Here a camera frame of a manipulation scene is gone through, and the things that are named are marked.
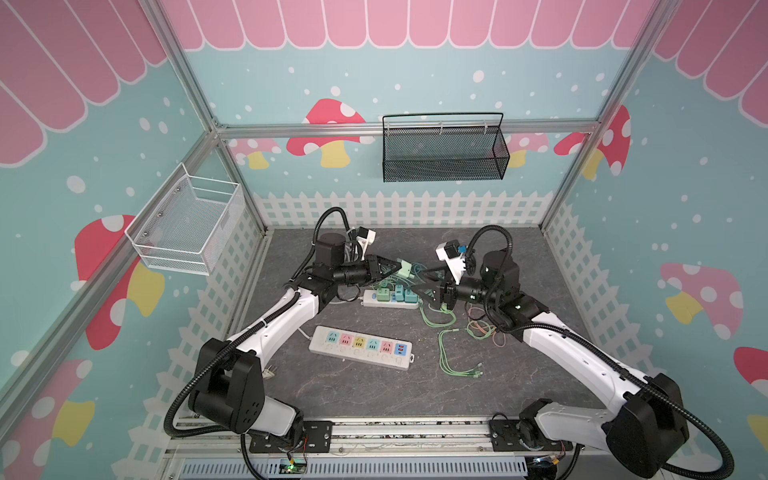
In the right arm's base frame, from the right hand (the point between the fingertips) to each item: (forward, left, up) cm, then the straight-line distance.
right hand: (418, 281), depth 71 cm
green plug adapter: (+6, +3, -3) cm, 7 cm away
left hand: (+5, +5, -3) cm, 7 cm away
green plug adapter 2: (+10, +9, -22) cm, 26 cm away
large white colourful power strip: (-7, +10, -24) cm, 27 cm away
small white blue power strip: (+10, +14, -25) cm, 30 cm away
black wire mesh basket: (+47, -10, +8) cm, 48 cm away
